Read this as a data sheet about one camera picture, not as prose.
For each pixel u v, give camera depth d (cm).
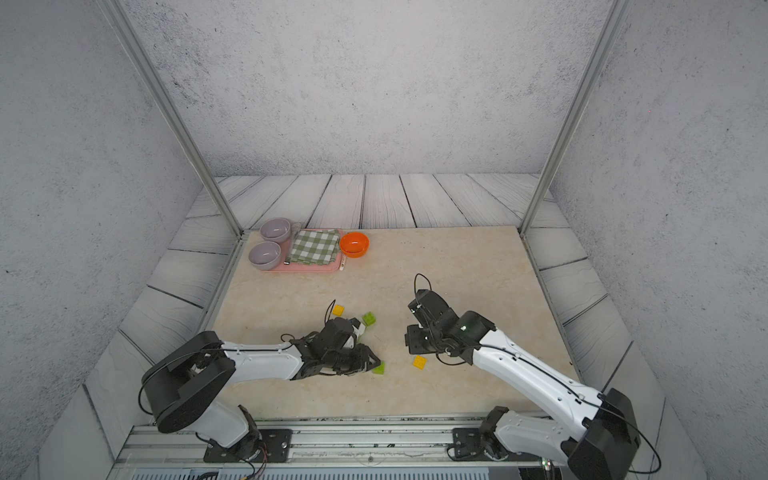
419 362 87
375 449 74
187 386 45
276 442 73
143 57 77
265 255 110
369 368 77
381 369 85
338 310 102
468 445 73
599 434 38
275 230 118
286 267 110
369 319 94
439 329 56
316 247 115
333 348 70
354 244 114
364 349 80
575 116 87
